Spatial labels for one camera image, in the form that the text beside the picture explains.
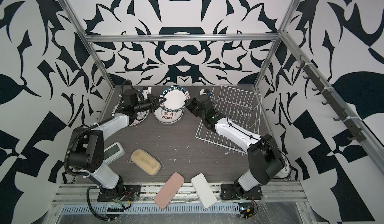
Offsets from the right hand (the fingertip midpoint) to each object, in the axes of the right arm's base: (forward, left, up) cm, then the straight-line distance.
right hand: (183, 99), depth 81 cm
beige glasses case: (-26, +21, -21) cm, 39 cm away
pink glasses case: (-39, +7, -22) cm, 45 cm away
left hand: (+3, +9, -1) cm, 9 cm away
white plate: (+4, +5, -2) cm, 7 cm away
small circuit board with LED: (-47, -29, -26) cm, 61 cm away
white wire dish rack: (+9, -38, -21) cm, 44 cm away
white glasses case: (-40, -9, -20) cm, 46 cm away
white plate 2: (+3, +13, -22) cm, 26 cm away
